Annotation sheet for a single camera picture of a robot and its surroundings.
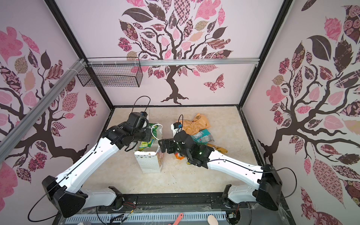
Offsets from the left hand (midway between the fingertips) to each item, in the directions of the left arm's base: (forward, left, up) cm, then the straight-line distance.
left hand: (148, 135), depth 76 cm
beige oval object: (-37, -34, -19) cm, 54 cm away
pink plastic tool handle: (-37, -17, -21) cm, 46 cm away
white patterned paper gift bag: (-13, -2, -4) cm, 13 cm away
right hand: (-4, -10, +2) cm, 11 cm away
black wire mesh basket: (+66, +43, -6) cm, 79 cm away
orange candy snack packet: (-3, -16, -19) cm, 24 cm away
